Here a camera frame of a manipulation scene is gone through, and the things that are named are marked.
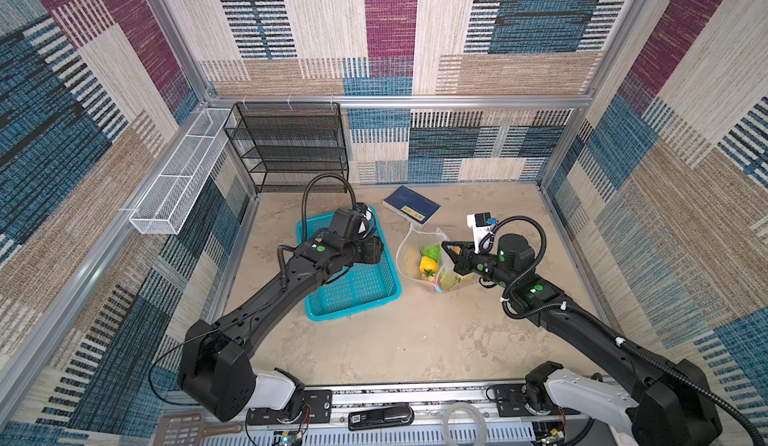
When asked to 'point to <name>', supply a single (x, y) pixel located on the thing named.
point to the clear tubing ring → (483, 428)
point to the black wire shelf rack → (289, 145)
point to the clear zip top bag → (422, 257)
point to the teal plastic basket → (354, 286)
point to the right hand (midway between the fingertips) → (443, 248)
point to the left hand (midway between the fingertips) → (376, 241)
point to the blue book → (411, 205)
